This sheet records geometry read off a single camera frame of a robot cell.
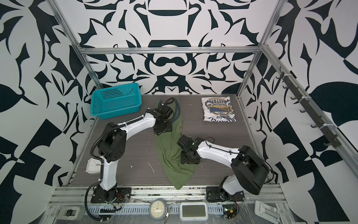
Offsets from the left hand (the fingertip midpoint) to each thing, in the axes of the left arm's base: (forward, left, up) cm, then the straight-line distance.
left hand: (167, 127), depth 94 cm
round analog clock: (-44, +4, -2) cm, 45 cm away
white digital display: (-46, -13, -2) cm, 48 cm away
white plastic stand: (-47, -48, -4) cm, 68 cm away
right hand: (-21, -11, -4) cm, 24 cm away
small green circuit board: (-46, -32, -7) cm, 56 cm away
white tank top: (+17, -38, -4) cm, 42 cm away
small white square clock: (-23, +42, -4) cm, 48 cm away
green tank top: (-16, 0, -4) cm, 16 cm away
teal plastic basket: (+29, +43, -5) cm, 52 cm away
